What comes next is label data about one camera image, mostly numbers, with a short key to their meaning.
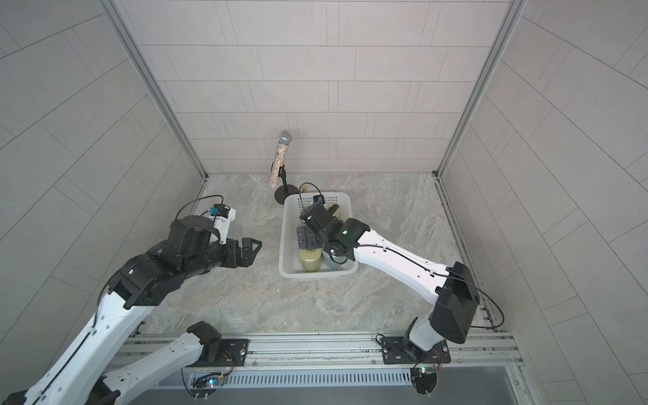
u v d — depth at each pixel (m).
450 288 0.42
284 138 0.89
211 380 0.65
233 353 0.71
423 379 0.71
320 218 0.56
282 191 1.07
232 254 0.55
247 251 0.56
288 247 0.87
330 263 0.88
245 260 0.57
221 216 0.56
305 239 0.67
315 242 0.67
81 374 0.36
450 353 0.71
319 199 0.66
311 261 0.82
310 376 0.68
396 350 0.68
